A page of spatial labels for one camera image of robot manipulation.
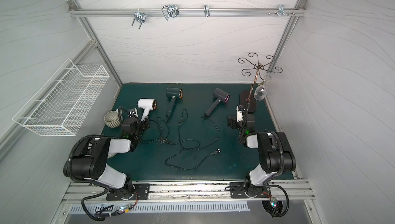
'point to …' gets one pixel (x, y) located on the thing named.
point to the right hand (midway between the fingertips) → (237, 114)
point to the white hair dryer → (146, 104)
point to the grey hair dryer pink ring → (221, 95)
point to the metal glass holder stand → (258, 66)
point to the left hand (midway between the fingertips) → (139, 118)
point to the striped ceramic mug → (111, 118)
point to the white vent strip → (155, 207)
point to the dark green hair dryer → (174, 93)
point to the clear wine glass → (261, 91)
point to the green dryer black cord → (178, 133)
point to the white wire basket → (62, 105)
